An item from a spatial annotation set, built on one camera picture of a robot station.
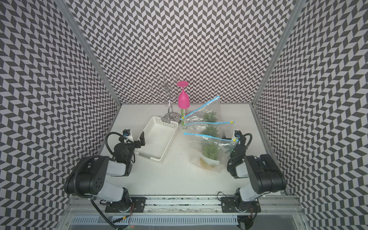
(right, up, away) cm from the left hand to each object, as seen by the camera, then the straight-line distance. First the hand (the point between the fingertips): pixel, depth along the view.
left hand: (136, 132), depth 90 cm
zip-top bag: (+38, -8, +3) cm, 39 cm away
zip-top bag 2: (+50, +3, -9) cm, 51 cm away
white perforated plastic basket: (+12, -4, +10) cm, 16 cm away
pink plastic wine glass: (+30, +21, +1) cm, 37 cm away
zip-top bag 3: (+46, +13, -7) cm, 48 cm away
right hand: (+60, -1, -1) cm, 60 cm away
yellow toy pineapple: (+45, -7, -18) cm, 49 cm away
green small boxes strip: (+29, +11, +13) cm, 34 cm away
